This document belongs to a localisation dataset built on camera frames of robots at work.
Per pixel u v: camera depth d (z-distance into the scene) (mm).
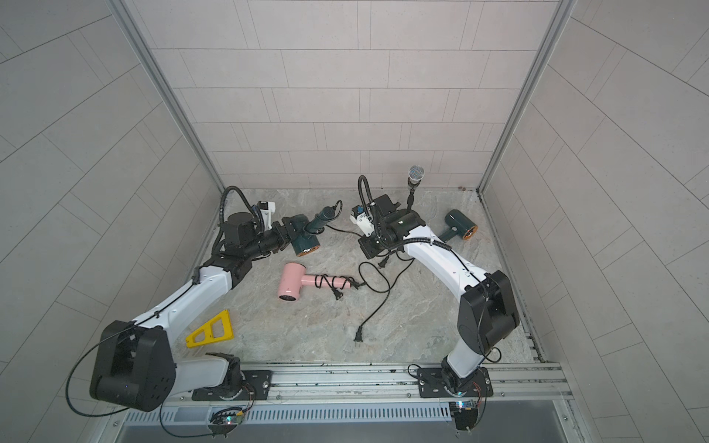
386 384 727
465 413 680
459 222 1011
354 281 882
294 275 871
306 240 756
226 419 654
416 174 837
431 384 709
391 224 601
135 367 394
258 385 709
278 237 704
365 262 945
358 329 804
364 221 740
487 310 419
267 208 740
